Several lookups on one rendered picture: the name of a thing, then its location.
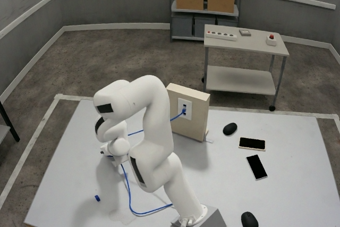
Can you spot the beige mounting board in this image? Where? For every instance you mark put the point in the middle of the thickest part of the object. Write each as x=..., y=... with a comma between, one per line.
x=196, y=127

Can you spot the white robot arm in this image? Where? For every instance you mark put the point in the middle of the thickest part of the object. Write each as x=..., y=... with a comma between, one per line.
x=152, y=160

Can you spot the black computer mouse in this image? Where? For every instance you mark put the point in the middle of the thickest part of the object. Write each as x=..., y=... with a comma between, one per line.
x=230, y=128
x=249, y=220

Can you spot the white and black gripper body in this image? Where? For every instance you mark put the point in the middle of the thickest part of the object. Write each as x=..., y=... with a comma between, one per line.
x=105, y=150

